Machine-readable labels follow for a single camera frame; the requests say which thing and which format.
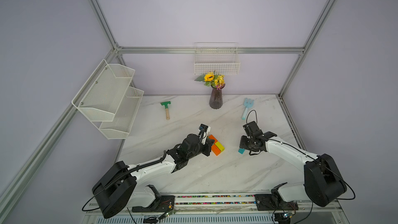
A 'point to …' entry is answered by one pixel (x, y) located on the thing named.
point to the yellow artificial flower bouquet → (217, 81)
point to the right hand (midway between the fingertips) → (244, 146)
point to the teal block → (241, 150)
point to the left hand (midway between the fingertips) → (213, 142)
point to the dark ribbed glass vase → (215, 100)
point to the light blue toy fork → (248, 103)
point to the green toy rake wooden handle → (166, 103)
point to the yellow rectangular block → (219, 146)
